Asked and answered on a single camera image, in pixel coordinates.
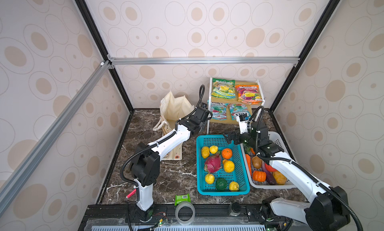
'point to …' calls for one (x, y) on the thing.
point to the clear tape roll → (182, 204)
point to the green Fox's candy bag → (237, 108)
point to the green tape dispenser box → (182, 198)
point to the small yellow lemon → (213, 149)
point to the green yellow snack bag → (223, 88)
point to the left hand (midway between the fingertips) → (201, 116)
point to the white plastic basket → (275, 137)
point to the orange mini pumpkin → (259, 176)
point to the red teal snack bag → (219, 110)
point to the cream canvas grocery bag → (172, 109)
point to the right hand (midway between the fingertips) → (230, 130)
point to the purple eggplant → (270, 177)
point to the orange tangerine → (226, 153)
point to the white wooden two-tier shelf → (228, 99)
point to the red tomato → (270, 168)
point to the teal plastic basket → (233, 169)
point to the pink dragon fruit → (213, 163)
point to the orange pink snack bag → (249, 94)
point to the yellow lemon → (205, 152)
